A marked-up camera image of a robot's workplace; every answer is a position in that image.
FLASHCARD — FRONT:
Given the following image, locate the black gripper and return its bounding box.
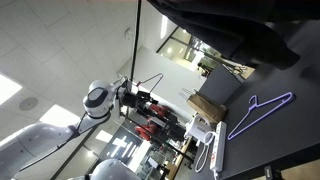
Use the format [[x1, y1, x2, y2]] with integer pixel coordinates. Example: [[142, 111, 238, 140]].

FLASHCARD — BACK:
[[122, 90, 153, 110]]

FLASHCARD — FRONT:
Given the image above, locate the purple plastic clothes hanger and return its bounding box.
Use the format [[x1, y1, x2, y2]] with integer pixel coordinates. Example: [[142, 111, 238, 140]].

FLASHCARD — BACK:
[[227, 91, 294, 141]]

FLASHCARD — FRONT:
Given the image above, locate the black stand rod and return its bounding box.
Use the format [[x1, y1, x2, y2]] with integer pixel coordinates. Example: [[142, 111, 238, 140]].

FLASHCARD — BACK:
[[125, 0, 143, 118]]

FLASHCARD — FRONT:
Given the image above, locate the red chair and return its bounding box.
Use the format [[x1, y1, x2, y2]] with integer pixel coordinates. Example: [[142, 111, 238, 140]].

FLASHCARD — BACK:
[[134, 123, 159, 142], [148, 103, 173, 123]]

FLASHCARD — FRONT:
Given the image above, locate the white electric kettle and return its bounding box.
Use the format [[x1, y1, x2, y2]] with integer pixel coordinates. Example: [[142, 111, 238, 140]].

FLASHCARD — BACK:
[[184, 113, 214, 145]]

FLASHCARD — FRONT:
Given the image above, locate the brown cardboard box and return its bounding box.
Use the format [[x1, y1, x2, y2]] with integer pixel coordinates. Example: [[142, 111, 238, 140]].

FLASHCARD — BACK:
[[186, 89, 229, 124]]

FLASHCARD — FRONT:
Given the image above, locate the grey partition panel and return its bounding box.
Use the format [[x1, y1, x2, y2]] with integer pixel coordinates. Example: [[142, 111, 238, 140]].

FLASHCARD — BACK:
[[198, 63, 243, 106]]

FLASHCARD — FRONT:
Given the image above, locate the rectangular ceiling light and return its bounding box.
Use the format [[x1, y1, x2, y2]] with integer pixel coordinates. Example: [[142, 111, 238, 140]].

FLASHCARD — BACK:
[[0, 73, 23, 106], [39, 103, 81, 128]]

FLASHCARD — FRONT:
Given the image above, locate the white power strip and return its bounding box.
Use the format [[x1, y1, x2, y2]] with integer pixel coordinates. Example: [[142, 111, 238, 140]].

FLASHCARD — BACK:
[[209, 120, 228, 173]]

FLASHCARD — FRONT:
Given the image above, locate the black cloth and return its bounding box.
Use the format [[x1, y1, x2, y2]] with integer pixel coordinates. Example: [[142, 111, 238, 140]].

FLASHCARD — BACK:
[[146, 0, 320, 71]]

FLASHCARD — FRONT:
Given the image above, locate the round ceiling speaker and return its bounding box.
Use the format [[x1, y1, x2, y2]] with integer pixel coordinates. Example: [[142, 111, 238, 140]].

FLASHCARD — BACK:
[[18, 96, 39, 112]]

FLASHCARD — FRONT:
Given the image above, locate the black table clamp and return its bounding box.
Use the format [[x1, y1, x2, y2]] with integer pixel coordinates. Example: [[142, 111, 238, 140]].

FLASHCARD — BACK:
[[264, 165, 283, 180]]

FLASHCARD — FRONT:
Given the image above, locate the pink wire hanger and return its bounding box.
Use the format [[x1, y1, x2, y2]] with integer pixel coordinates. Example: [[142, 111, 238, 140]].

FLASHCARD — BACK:
[[134, 72, 164, 96]]

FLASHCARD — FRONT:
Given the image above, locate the white wire hanger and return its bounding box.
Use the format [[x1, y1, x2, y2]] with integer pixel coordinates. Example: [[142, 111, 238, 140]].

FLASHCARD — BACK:
[[179, 87, 198, 102]]

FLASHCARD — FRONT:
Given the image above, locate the white power cable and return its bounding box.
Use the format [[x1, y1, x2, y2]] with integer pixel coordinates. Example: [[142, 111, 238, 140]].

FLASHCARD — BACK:
[[194, 130, 218, 174]]

